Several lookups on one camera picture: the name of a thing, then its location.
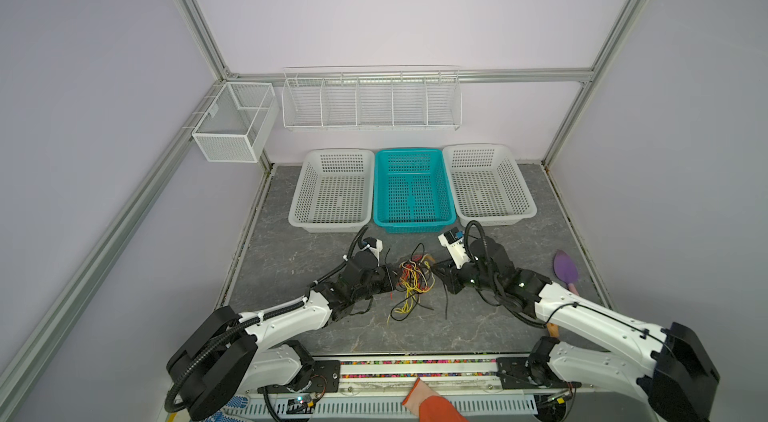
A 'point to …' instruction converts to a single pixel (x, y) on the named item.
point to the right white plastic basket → (488, 184)
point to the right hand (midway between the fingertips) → (433, 269)
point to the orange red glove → (431, 406)
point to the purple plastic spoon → (566, 270)
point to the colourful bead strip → (472, 368)
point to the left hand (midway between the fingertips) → (403, 276)
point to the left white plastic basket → (335, 191)
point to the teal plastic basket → (412, 193)
